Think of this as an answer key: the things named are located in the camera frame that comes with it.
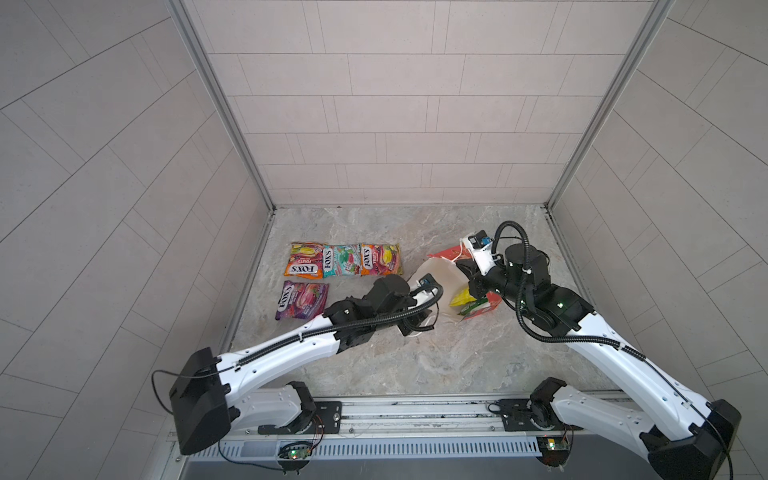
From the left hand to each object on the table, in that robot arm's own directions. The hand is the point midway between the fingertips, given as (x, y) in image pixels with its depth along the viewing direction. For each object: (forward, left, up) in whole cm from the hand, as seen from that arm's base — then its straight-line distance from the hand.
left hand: (432, 303), depth 72 cm
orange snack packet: (+22, +14, -14) cm, 30 cm away
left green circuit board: (-29, +31, -13) cm, 44 cm away
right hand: (+7, -5, +7) cm, 11 cm away
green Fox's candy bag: (-2, -10, +2) cm, 10 cm away
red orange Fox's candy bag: (+21, +39, -14) cm, 46 cm away
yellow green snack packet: (+6, -10, -9) cm, 15 cm away
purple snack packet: (+7, +37, -14) cm, 40 cm away
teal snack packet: (+21, +27, -14) cm, 37 cm away
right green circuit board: (-28, -28, -17) cm, 43 cm away
